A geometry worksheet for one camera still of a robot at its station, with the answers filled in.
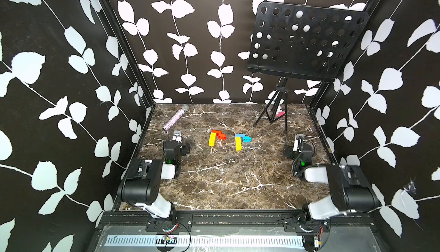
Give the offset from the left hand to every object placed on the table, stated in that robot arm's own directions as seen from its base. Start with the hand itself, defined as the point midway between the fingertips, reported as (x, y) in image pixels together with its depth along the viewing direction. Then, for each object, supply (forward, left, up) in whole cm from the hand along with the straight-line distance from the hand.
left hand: (178, 137), depth 95 cm
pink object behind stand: (+19, -65, -5) cm, 68 cm away
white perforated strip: (-47, 0, -8) cm, 48 cm away
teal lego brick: (+1, -40, -6) cm, 41 cm away
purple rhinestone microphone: (+20, +5, -6) cm, 21 cm away
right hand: (-5, -65, -1) cm, 66 cm away
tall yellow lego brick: (+2, -19, -6) cm, 20 cm away
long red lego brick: (+5, -24, -6) cm, 25 cm away
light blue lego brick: (+3, -36, -5) cm, 36 cm away
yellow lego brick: (-3, -35, -5) cm, 35 cm away
